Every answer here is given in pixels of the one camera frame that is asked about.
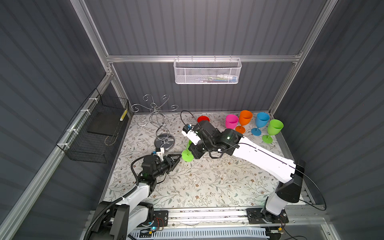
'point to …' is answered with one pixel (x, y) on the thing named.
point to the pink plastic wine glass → (231, 121)
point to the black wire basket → (92, 136)
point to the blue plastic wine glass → (262, 120)
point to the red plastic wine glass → (203, 118)
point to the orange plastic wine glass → (245, 117)
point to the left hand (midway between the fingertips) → (181, 157)
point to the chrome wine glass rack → (162, 140)
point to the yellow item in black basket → (123, 115)
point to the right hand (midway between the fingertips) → (190, 150)
